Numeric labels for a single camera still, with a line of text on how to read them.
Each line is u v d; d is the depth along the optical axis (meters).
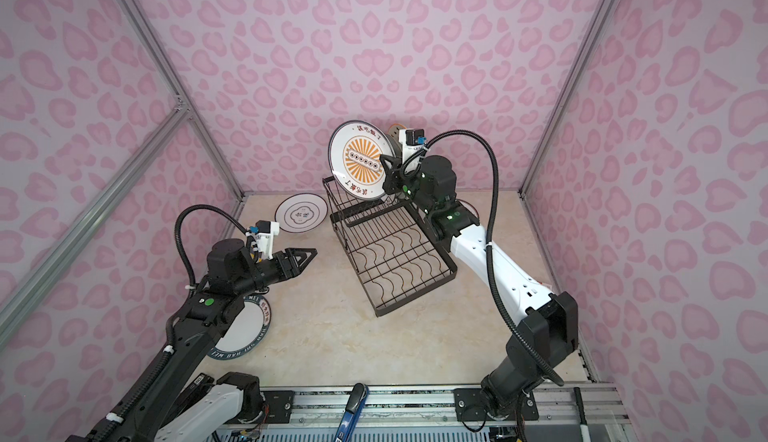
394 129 0.68
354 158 0.75
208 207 0.63
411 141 0.59
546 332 0.41
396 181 0.64
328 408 0.75
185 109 0.92
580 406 0.72
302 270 0.67
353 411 0.69
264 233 0.67
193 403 0.57
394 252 1.00
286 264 0.64
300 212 1.14
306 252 0.75
